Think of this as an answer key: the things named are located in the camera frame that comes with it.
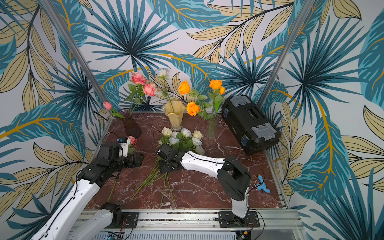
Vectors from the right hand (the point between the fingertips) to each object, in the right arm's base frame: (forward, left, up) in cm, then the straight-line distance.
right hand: (164, 167), depth 84 cm
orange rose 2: (+18, -16, +27) cm, 37 cm away
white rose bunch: (+21, -9, -4) cm, 23 cm away
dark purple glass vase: (+28, +24, +2) cm, 37 cm away
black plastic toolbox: (+19, -52, +10) cm, 57 cm away
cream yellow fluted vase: (+37, -5, +9) cm, 38 cm away
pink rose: (+31, +13, +28) cm, 44 cm away
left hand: (+1, +13, +9) cm, 16 cm away
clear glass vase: (+25, -30, +4) cm, 40 cm away
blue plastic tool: (-10, -54, -6) cm, 56 cm away
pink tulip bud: (+26, +29, +23) cm, 45 cm away
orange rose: (+36, -30, +28) cm, 55 cm away
